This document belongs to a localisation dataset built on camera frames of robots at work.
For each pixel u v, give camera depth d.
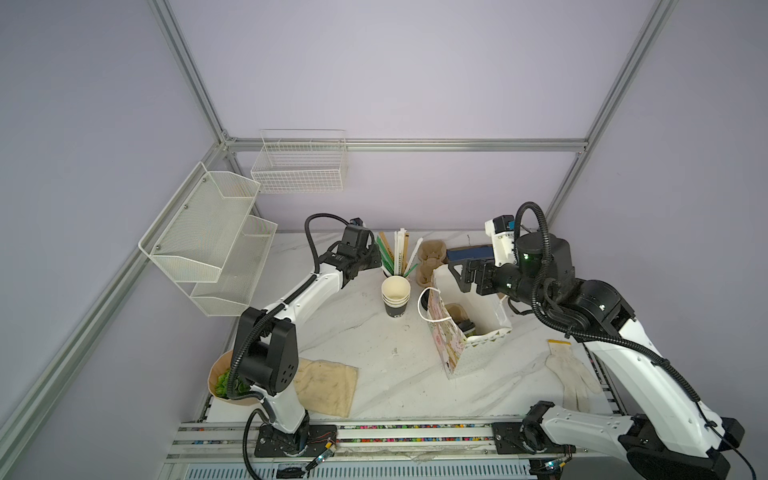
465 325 0.82
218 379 0.73
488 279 0.53
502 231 0.51
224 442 0.75
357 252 0.69
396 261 0.96
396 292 0.91
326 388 0.82
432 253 1.11
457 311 0.93
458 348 0.69
